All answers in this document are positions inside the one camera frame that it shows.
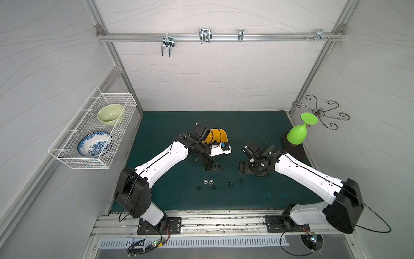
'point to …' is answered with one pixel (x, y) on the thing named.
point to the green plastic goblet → (297, 134)
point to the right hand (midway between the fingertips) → (247, 170)
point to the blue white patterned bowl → (94, 143)
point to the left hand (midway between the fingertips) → (221, 159)
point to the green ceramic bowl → (109, 114)
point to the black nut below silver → (213, 187)
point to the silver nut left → (205, 182)
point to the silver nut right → (211, 182)
